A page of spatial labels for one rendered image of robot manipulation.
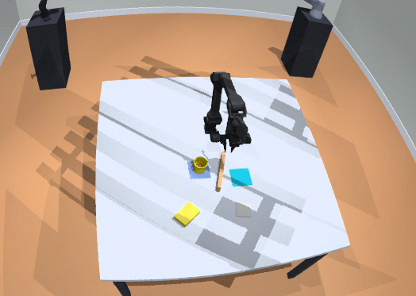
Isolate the yellow flat block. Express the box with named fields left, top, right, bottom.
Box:
left=174, top=202, right=200, bottom=228

